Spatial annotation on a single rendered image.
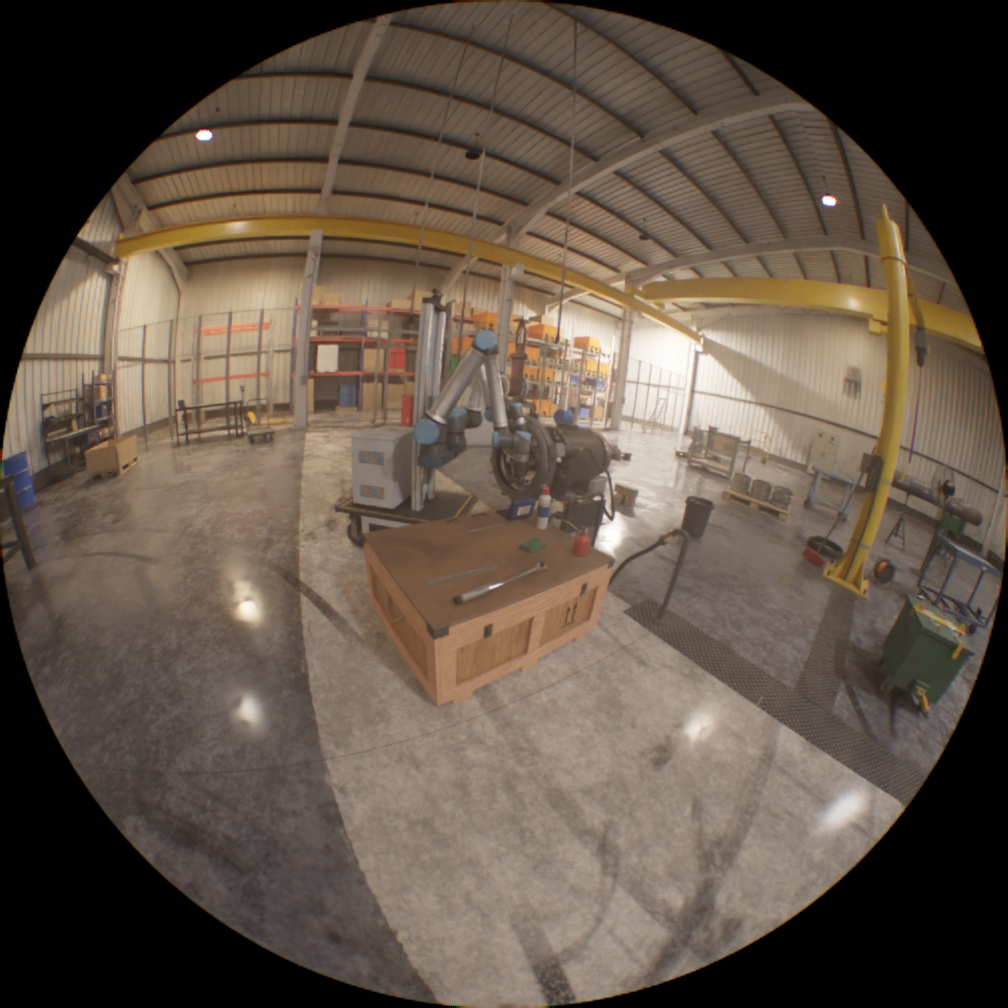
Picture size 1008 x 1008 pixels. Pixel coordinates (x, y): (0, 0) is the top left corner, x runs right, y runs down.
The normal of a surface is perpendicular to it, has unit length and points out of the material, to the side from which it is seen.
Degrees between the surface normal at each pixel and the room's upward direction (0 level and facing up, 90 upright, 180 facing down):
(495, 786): 0
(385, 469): 90
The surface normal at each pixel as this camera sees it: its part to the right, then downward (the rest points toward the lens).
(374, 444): -0.14, 0.32
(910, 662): -0.75, 0.15
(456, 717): 0.09, -0.94
